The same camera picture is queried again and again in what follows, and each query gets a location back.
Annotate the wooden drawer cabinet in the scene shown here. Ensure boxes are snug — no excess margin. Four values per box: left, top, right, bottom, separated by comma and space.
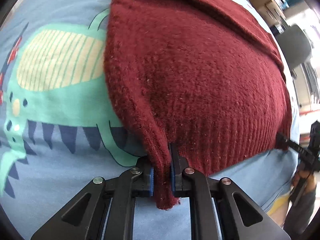
246, 0, 288, 27

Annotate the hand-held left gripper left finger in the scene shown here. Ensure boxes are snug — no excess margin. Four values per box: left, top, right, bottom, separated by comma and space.
30, 156, 154, 240

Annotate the person's right hand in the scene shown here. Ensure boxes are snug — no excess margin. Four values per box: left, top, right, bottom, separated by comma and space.
291, 169, 317, 198

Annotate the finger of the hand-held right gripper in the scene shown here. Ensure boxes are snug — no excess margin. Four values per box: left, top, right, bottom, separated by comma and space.
276, 132, 313, 161

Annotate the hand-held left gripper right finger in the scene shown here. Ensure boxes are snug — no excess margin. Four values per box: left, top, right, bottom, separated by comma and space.
169, 142, 292, 240

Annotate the dark red knitted sweater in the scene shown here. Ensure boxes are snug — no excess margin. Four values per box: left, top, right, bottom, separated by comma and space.
104, 0, 293, 210

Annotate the blue printed bed sheet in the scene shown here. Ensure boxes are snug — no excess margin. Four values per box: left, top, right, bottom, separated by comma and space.
0, 0, 300, 240

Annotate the black office chair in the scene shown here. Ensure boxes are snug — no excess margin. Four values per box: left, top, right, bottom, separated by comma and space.
275, 24, 313, 68

